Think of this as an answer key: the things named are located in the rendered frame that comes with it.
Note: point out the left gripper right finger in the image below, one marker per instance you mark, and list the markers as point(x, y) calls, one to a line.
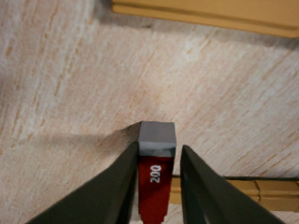
point(221, 202)

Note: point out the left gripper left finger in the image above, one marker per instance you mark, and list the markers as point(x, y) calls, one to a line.
point(101, 200)

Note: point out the hammer with dark red head and wooden handle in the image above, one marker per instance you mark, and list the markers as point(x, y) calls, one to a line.
point(157, 148)

